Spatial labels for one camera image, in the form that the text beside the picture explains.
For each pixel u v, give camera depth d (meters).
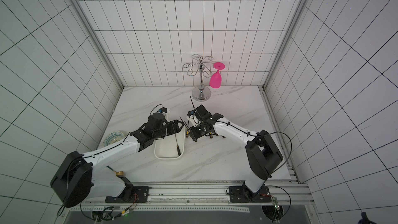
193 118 0.75
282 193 0.68
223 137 0.92
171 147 0.88
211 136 0.92
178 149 0.87
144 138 0.63
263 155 0.44
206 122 0.63
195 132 0.75
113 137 0.90
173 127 0.73
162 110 0.77
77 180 0.40
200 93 1.15
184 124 0.82
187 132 0.92
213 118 0.63
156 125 0.65
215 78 0.98
